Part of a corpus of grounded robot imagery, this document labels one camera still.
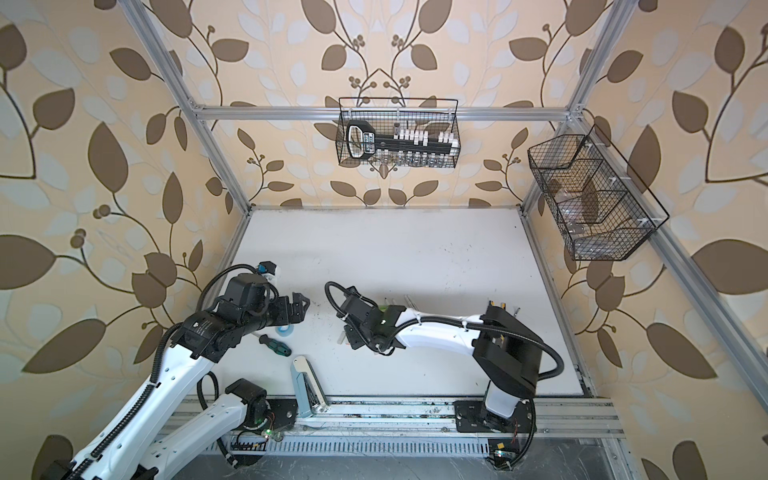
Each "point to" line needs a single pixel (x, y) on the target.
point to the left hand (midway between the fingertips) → (296, 301)
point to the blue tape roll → (287, 332)
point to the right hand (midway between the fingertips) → (354, 331)
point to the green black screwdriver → (275, 345)
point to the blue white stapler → (312, 398)
